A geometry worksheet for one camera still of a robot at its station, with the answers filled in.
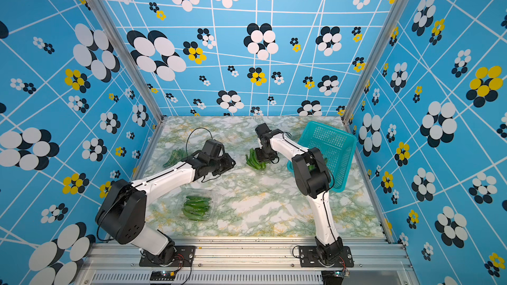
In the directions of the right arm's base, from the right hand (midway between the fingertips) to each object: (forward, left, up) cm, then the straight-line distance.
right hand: (264, 157), depth 101 cm
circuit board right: (-50, -24, 0) cm, 55 cm away
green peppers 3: (-27, +29, +4) cm, 40 cm away
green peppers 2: (-1, +44, +3) cm, 44 cm away
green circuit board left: (-50, +38, -3) cm, 63 cm away
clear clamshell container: (+2, +52, +1) cm, 52 cm away
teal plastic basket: (+7, -39, -1) cm, 40 cm away
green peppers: (-4, +6, +3) cm, 8 cm away
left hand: (-8, +12, +9) cm, 18 cm away
